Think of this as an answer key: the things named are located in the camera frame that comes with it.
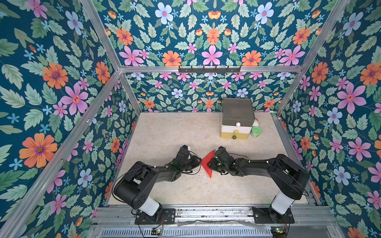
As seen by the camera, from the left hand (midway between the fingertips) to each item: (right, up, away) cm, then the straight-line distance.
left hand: (203, 159), depth 90 cm
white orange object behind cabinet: (+40, +23, +19) cm, 50 cm away
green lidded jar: (+37, +17, +13) cm, 43 cm away
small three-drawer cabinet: (+22, +26, +1) cm, 34 cm away
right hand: (+4, -4, 0) cm, 6 cm away
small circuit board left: (-23, -32, -18) cm, 43 cm away
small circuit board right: (+37, -31, -18) cm, 52 cm away
